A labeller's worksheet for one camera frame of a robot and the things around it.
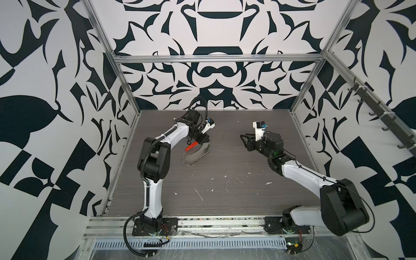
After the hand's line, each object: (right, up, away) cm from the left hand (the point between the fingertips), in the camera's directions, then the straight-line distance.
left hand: (206, 137), depth 97 cm
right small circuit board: (+38, -46, -26) cm, 65 cm away
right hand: (+20, +3, -12) cm, 23 cm away
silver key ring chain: (-10, -15, -3) cm, 18 cm away
